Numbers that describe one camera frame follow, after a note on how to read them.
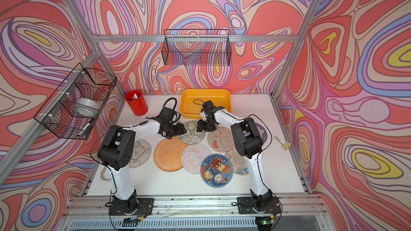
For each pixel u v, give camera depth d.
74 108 0.70
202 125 0.89
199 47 0.96
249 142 0.58
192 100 0.89
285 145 0.92
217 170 0.84
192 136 0.98
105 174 0.84
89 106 0.70
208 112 0.80
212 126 0.88
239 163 0.86
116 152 0.51
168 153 0.91
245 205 0.73
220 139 0.96
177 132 0.88
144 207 0.73
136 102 0.99
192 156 0.89
